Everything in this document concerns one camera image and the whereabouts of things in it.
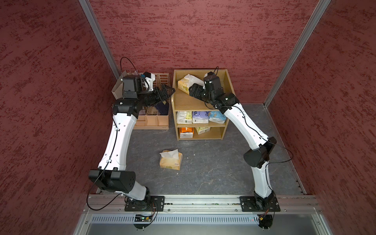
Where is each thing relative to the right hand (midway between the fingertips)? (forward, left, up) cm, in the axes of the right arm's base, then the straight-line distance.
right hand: (194, 93), depth 78 cm
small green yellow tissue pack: (-5, -4, -29) cm, 30 cm away
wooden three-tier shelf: (-4, +6, -3) cm, 8 cm away
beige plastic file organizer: (+6, +34, -27) cm, 44 cm away
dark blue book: (+11, +23, -25) cm, 35 cm away
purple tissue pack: (-7, -3, -12) cm, 15 cm away
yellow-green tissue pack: (-8, +6, -12) cm, 16 cm away
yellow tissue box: (-25, +15, -29) cm, 41 cm away
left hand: (-8, +13, +5) cm, 16 cm away
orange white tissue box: (-9, +6, -26) cm, 28 cm away
